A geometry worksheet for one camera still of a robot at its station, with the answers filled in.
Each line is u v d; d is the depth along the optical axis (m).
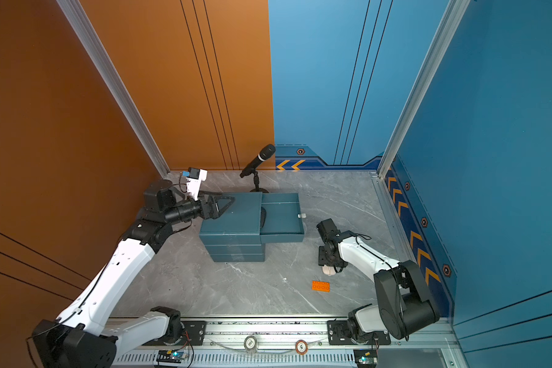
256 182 1.01
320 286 0.83
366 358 0.71
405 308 0.42
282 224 0.86
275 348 0.71
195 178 0.62
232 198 0.66
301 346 0.71
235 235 0.72
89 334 0.39
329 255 0.74
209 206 0.61
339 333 0.73
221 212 0.63
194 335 0.73
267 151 0.83
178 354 0.71
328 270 0.85
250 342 0.67
